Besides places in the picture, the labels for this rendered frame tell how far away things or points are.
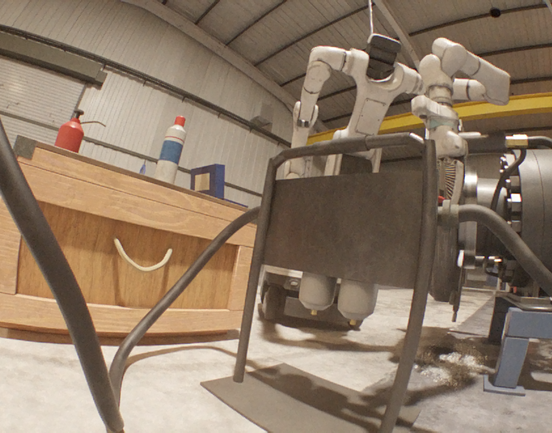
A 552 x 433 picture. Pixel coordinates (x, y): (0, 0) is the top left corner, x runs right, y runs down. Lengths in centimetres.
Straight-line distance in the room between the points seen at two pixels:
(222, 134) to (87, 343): 1020
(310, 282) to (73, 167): 60
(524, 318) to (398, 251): 56
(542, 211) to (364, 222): 73
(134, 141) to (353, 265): 877
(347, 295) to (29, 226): 48
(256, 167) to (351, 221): 1050
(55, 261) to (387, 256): 46
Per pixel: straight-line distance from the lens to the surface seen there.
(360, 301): 52
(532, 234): 107
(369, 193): 52
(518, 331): 93
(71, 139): 81
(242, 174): 1056
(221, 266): 92
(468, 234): 112
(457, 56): 75
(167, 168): 83
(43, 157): 72
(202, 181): 96
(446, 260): 100
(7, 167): 27
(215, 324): 94
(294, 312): 128
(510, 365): 95
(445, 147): 63
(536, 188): 109
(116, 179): 73
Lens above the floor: 32
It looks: 8 degrees up
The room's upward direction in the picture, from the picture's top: 9 degrees clockwise
